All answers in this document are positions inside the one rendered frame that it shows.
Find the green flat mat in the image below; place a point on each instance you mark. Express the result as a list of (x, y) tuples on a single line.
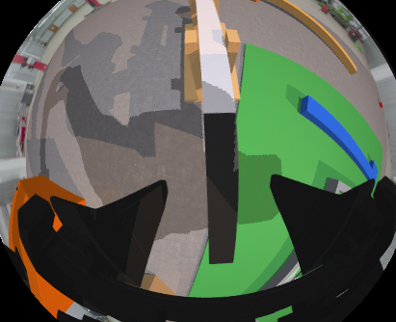
[(274, 138)]

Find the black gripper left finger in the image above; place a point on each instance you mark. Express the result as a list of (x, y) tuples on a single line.
[(123, 231)]

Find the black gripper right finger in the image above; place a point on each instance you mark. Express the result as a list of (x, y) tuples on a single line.
[(314, 217)]

